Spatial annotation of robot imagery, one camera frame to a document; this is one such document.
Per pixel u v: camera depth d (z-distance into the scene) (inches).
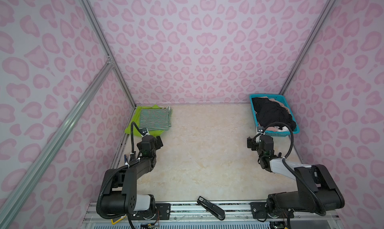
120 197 16.6
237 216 28.3
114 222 27.3
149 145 27.3
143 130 31.3
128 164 19.8
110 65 35.3
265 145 27.6
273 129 35.6
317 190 17.1
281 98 43.9
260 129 31.3
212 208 27.7
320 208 16.0
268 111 39.7
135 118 43.2
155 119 40.8
